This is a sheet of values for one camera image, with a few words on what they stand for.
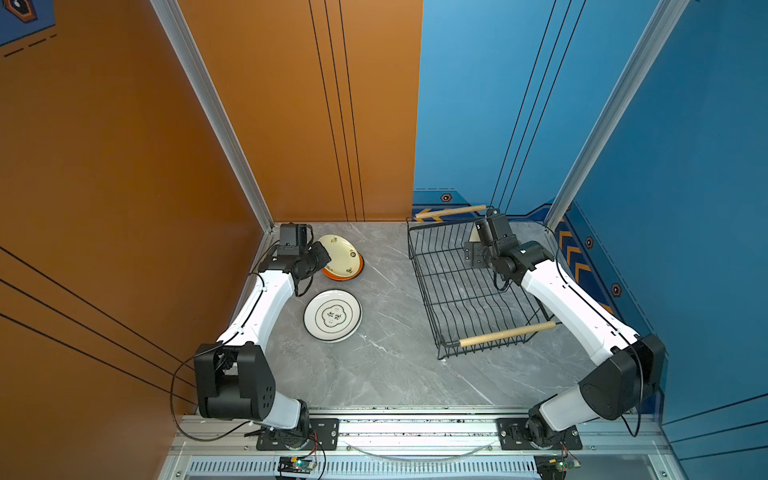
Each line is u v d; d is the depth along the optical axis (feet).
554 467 2.32
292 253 2.14
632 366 1.33
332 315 3.00
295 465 2.33
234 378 1.39
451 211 3.26
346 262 3.04
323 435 2.42
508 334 2.33
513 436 2.38
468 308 3.09
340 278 2.98
